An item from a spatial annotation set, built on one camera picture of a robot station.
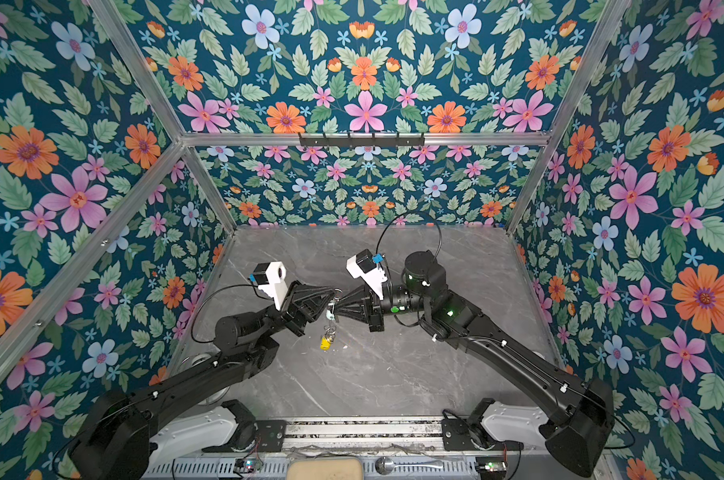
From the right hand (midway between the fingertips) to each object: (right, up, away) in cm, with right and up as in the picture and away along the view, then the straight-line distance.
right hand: (335, 308), depth 57 cm
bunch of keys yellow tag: (-4, -9, +11) cm, 15 cm away
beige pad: (-4, -38, +10) cm, 40 cm away
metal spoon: (+10, -39, +11) cm, 41 cm away
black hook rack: (+2, +46, +37) cm, 59 cm away
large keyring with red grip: (-1, 0, 0) cm, 1 cm away
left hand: (0, +3, -5) cm, 6 cm away
